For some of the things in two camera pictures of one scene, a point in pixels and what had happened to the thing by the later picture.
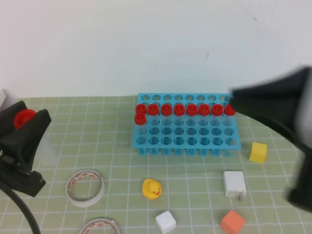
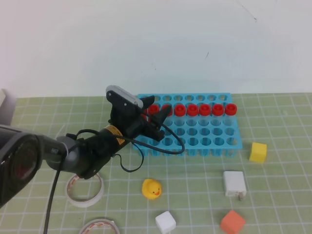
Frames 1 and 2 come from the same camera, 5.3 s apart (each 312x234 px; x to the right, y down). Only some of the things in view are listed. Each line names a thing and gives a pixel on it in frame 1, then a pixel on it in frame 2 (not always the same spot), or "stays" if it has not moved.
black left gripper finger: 7,128 -> 147,101
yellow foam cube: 258,153 stays
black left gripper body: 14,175 -> 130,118
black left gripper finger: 28,137 -> 158,118
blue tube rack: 185,125 stays
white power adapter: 234,184 stays
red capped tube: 217,110 stays
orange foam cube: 232,223 stays
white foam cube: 165,222 stays
